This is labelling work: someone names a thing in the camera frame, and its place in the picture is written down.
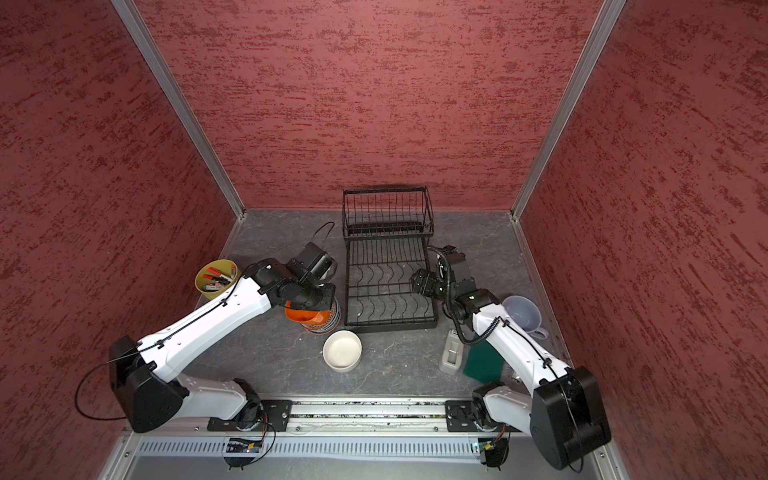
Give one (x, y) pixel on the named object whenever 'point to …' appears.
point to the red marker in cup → (220, 279)
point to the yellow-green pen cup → (210, 288)
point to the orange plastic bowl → (310, 317)
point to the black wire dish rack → (386, 233)
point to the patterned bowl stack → (330, 325)
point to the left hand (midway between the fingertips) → (326, 307)
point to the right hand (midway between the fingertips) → (419, 286)
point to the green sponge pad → (483, 363)
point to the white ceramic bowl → (342, 350)
